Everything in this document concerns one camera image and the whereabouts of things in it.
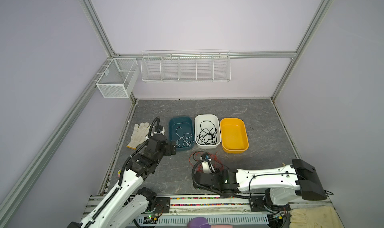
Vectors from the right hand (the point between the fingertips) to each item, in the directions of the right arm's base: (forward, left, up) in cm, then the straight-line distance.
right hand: (200, 178), depth 74 cm
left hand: (+15, +18, +8) cm, 24 cm away
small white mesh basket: (+58, +54, +17) cm, 81 cm away
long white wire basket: (+65, +9, +22) cm, 69 cm away
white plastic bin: (+40, -10, -4) cm, 42 cm away
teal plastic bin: (+33, +13, -8) cm, 36 cm away
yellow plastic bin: (+31, -23, -10) cm, 40 cm away
